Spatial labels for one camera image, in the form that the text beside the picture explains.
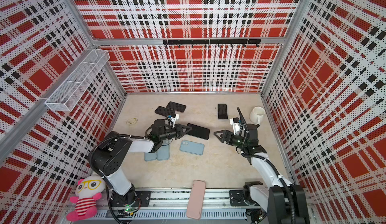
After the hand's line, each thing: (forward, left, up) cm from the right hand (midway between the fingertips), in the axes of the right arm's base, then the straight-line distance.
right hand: (218, 136), depth 80 cm
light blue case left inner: (-4, +32, -14) cm, 35 cm away
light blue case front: (0, +13, -14) cm, 19 cm away
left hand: (+5, +14, -2) cm, 15 cm away
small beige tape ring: (+20, +59, -14) cm, 64 cm away
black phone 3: (+6, +10, -6) cm, 14 cm away
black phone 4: (+30, -7, -18) cm, 35 cm away
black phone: (+29, +37, -16) cm, 50 cm away
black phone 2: (+34, +29, -16) cm, 48 cm away
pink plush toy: (-25, +63, -7) cm, 68 cm away
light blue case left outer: (-5, +40, -15) cm, 43 cm away
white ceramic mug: (+20, -28, -8) cm, 35 cm away
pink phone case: (-28, +12, -14) cm, 33 cm away
